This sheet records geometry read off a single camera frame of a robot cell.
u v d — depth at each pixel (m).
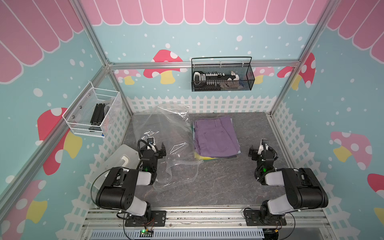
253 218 0.74
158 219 0.75
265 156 0.69
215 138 0.89
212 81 0.87
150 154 0.71
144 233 0.73
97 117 0.70
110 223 0.73
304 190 0.45
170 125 0.98
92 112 0.71
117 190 0.45
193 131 0.97
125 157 0.83
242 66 0.90
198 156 0.87
